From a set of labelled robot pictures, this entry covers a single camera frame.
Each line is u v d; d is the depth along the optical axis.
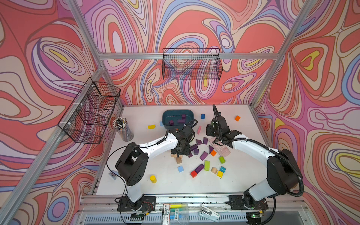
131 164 0.46
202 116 1.09
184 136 0.69
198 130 1.04
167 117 1.10
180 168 0.86
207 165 0.87
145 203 0.73
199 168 0.84
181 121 1.08
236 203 0.73
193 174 0.82
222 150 0.92
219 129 0.67
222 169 0.84
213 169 0.84
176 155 0.91
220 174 0.84
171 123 1.08
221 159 0.88
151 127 1.04
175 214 0.69
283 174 0.44
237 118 1.11
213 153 0.91
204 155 0.91
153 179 0.78
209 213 0.69
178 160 0.87
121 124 0.86
